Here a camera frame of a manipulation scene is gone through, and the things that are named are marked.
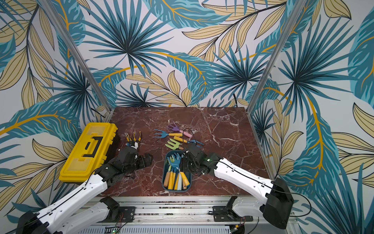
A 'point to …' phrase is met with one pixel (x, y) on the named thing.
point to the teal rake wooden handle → (196, 142)
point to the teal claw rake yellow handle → (184, 177)
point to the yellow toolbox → (98, 146)
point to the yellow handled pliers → (140, 137)
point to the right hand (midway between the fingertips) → (183, 166)
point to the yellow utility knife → (128, 137)
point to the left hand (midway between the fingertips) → (146, 160)
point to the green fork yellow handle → (176, 145)
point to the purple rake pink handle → (176, 128)
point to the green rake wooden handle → (167, 174)
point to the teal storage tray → (165, 165)
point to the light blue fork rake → (179, 182)
